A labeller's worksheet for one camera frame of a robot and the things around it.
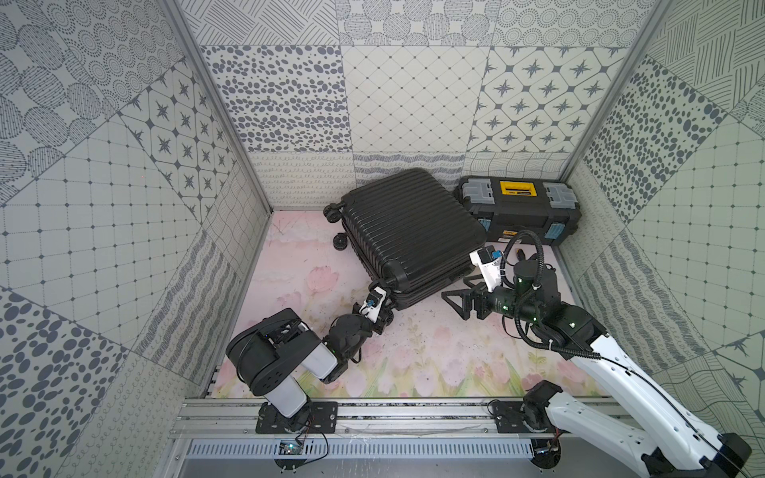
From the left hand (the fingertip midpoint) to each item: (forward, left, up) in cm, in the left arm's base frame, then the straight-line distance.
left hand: (393, 299), depth 83 cm
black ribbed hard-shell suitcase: (+17, -6, +10) cm, 20 cm away
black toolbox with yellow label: (+33, -38, +6) cm, 51 cm away
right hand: (-4, -15, +13) cm, 21 cm away
